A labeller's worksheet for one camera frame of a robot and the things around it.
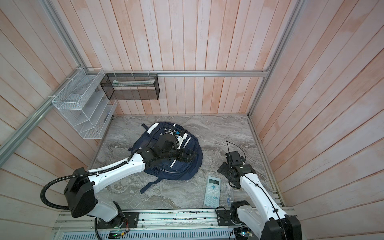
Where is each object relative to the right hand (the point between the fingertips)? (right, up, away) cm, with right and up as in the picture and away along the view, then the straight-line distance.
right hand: (226, 172), depth 85 cm
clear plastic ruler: (0, -11, -5) cm, 12 cm away
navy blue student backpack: (-50, +20, +13) cm, 55 cm away
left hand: (-21, +12, -8) cm, 25 cm away
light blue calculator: (-9, -10, -3) cm, 13 cm away
